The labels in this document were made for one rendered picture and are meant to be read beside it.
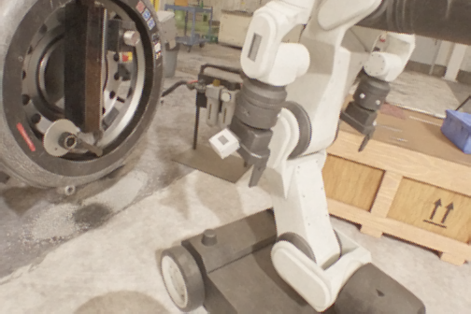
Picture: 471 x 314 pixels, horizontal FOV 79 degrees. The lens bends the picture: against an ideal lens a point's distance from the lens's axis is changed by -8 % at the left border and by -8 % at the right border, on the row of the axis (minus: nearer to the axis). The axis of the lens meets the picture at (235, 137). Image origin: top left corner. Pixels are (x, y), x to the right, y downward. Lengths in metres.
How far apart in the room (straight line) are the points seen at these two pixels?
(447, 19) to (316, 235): 0.57
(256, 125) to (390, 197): 1.01
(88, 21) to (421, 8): 0.82
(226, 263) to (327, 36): 0.68
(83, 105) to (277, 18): 0.70
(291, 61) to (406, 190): 1.05
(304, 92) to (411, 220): 0.98
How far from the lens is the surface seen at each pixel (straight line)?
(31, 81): 1.08
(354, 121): 0.96
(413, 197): 1.51
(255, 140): 0.59
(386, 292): 0.80
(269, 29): 0.51
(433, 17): 0.62
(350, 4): 0.65
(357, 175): 1.47
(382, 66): 0.87
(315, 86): 0.73
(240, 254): 1.00
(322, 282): 0.80
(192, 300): 0.95
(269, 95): 0.55
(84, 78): 1.01
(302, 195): 0.81
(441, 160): 1.43
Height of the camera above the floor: 0.87
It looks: 23 degrees down
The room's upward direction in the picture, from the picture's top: 9 degrees clockwise
